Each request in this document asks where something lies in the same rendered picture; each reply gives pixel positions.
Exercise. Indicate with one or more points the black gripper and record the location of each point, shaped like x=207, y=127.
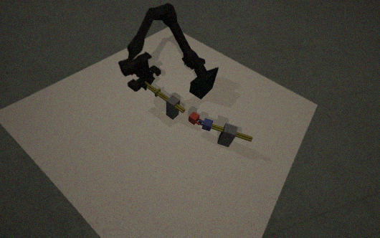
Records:
x=144, y=76

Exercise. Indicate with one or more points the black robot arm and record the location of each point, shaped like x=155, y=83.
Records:
x=167, y=14

